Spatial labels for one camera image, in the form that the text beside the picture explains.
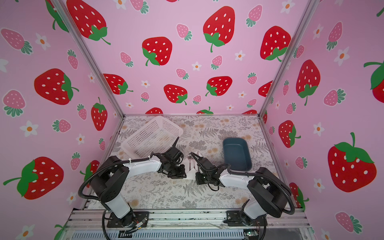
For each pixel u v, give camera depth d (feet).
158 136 3.52
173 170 2.51
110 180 1.52
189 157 3.13
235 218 2.41
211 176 2.21
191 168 3.02
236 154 3.23
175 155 2.44
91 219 2.47
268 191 1.45
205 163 2.29
